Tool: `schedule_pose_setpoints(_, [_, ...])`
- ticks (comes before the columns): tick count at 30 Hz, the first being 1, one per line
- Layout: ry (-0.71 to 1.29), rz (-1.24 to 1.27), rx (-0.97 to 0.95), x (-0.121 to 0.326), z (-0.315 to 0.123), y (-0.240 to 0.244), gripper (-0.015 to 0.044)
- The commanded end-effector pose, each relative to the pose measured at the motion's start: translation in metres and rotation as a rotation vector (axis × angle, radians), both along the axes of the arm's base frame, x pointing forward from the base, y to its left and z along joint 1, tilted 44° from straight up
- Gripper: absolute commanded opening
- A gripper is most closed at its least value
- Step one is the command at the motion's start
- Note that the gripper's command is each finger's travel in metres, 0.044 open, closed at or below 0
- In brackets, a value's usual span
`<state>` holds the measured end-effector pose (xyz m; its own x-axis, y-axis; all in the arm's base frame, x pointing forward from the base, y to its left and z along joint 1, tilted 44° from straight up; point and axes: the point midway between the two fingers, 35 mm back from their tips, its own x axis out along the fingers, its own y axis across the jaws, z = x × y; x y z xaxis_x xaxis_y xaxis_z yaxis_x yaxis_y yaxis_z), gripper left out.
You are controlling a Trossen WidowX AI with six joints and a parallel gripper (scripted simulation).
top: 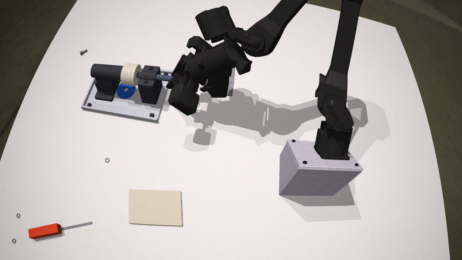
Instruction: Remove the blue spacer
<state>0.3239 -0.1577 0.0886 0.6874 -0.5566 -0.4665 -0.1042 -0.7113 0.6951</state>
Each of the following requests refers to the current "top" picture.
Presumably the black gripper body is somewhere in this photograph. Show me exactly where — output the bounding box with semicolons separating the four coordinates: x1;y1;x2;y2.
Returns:
168;36;222;116

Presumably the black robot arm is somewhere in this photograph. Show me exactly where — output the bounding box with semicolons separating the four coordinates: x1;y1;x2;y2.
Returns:
195;0;363;160

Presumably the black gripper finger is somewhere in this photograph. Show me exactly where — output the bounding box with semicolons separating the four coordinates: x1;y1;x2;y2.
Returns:
171;54;186;77
166;73;182;89

